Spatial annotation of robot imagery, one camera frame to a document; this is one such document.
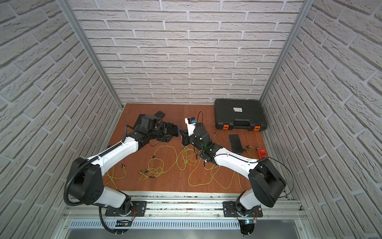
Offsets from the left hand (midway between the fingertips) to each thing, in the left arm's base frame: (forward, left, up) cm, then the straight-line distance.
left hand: (177, 124), depth 83 cm
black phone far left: (+19, +32, -21) cm, 43 cm away
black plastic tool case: (+21, -45, -14) cm, 51 cm away
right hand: (-4, -3, 0) cm, 5 cm away
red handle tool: (-9, -53, -17) cm, 57 cm away
